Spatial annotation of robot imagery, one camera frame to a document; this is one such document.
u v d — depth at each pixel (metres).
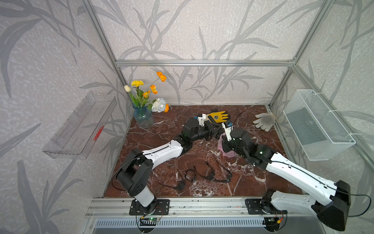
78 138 0.68
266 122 1.09
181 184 0.77
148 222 0.72
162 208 0.72
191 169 0.87
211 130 0.68
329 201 0.39
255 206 0.74
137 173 0.44
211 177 0.81
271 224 0.71
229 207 0.75
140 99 0.88
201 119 0.76
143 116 0.99
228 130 0.64
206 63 0.97
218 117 1.12
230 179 0.80
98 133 0.65
